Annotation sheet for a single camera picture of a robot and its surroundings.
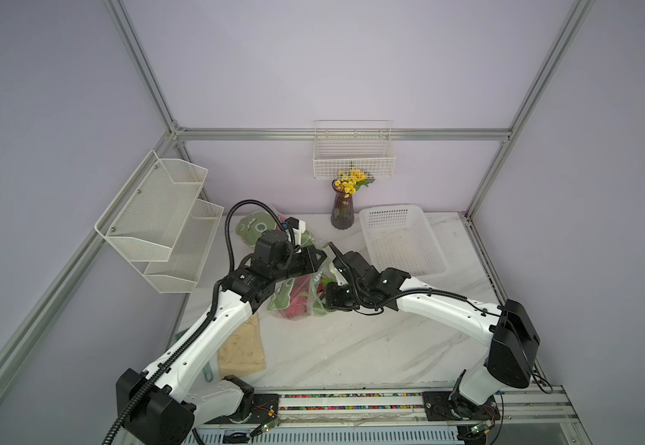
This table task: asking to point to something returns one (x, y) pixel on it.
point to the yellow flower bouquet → (352, 180)
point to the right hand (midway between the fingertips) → (323, 306)
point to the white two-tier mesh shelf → (158, 217)
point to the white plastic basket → (401, 237)
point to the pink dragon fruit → (299, 298)
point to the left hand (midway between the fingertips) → (325, 258)
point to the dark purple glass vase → (342, 210)
